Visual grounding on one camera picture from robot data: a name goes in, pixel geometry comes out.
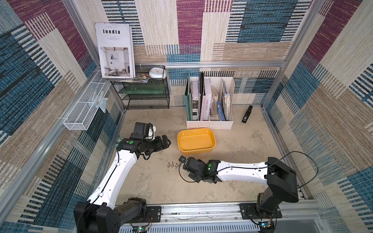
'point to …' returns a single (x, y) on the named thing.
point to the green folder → (187, 97)
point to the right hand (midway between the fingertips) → (193, 166)
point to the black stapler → (247, 114)
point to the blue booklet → (220, 111)
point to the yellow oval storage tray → (196, 141)
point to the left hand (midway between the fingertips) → (164, 143)
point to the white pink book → (206, 108)
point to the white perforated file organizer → (223, 88)
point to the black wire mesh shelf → (144, 92)
